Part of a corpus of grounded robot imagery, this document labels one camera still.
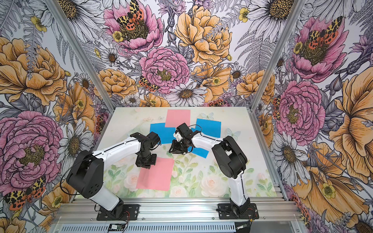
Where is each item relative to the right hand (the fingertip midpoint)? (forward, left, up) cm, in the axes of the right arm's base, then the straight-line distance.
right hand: (171, 154), depth 90 cm
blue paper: (+3, -18, -4) cm, 18 cm away
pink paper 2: (-12, +8, -5) cm, 15 cm away
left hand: (-10, +13, 0) cm, 16 cm away
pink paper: (+34, -1, -5) cm, 34 cm away
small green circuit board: (-35, +25, -5) cm, 43 cm away
